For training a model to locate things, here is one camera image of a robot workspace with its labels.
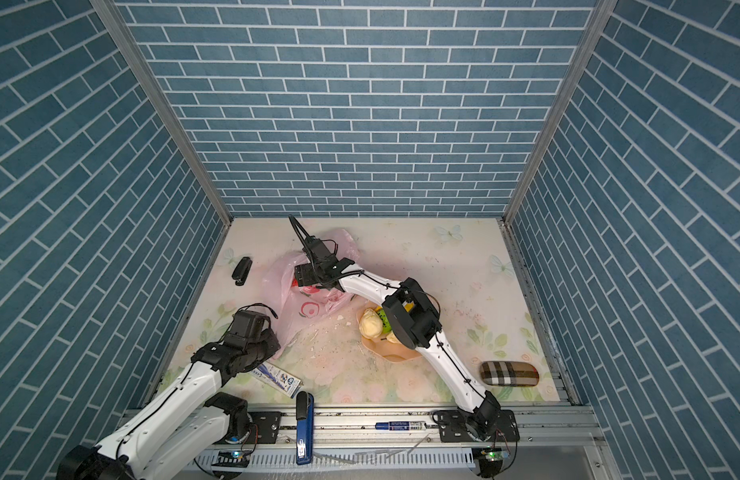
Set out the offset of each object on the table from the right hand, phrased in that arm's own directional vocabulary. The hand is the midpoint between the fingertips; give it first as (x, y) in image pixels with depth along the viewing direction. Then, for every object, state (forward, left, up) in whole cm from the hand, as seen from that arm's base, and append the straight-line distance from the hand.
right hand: (301, 269), depth 98 cm
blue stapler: (-44, -12, -3) cm, 45 cm away
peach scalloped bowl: (-21, -28, -6) cm, 36 cm away
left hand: (-23, +1, -4) cm, 24 cm away
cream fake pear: (-28, -32, +17) cm, 46 cm away
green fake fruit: (-17, -30, -1) cm, 34 cm away
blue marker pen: (-40, -39, -7) cm, 57 cm away
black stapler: (0, +22, -3) cm, 22 cm away
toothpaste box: (-33, -1, -6) cm, 33 cm away
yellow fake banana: (-12, -27, -1) cm, 29 cm away
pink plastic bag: (-14, -1, +1) cm, 15 cm away
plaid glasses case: (-26, -64, -5) cm, 69 cm away
